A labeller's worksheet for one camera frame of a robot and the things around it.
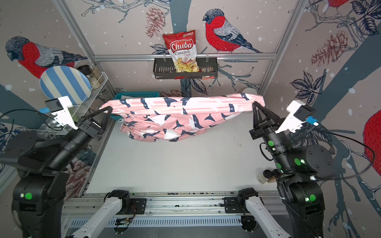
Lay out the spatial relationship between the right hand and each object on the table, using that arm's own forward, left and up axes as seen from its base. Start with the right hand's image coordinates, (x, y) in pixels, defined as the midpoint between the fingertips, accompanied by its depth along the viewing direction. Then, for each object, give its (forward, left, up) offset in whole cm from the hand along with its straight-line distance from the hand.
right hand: (254, 101), depth 44 cm
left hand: (-2, +44, -1) cm, 44 cm away
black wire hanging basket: (+51, +41, -21) cm, 69 cm away
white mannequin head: (+56, -22, -43) cm, 74 cm away
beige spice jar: (+37, +78, -19) cm, 89 cm away
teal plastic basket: (+54, +72, -47) cm, 102 cm away
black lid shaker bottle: (-5, -19, -48) cm, 52 cm away
